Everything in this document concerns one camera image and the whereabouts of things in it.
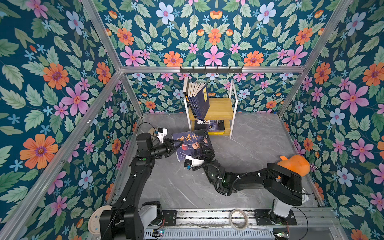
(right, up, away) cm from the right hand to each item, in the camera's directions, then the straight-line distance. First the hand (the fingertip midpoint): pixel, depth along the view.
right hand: (203, 143), depth 77 cm
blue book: (-4, +23, +1) cm, 23 cm away
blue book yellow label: (-5, +23, +1) cm, 23 cm away
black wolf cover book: (+5, +10, +24) cm, 27 cm away
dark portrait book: (-6, +1, +1) cm, 6 cm away
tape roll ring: (+14, -38, -6) cm, 41 cm away
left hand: (-9, +2, -5) cm, 11 cm away
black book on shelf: (-7, +21, +4) cm, 23 cm away
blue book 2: (-1, +24, +10) cm, 26 cm away
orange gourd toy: (+53, -12, +6) cm, 55 cm away
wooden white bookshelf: (+7, +21, +20) cm, 29 cm away
